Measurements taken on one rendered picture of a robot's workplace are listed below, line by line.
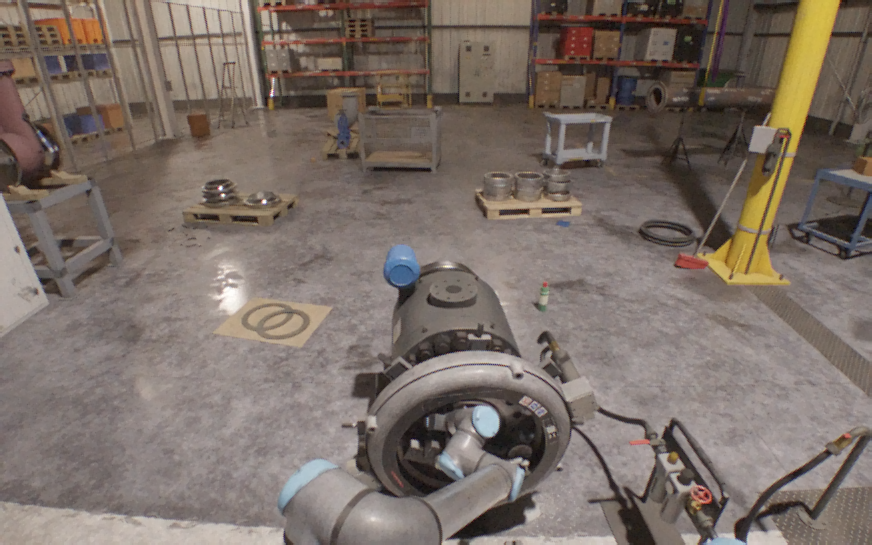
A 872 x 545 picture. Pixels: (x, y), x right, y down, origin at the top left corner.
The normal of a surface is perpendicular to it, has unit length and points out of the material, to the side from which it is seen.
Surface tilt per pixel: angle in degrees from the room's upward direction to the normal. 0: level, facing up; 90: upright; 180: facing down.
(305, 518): 59
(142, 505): 0
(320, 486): 11
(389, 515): 24
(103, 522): 0
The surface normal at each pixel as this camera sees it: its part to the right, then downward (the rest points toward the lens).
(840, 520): 0.00, -0.89
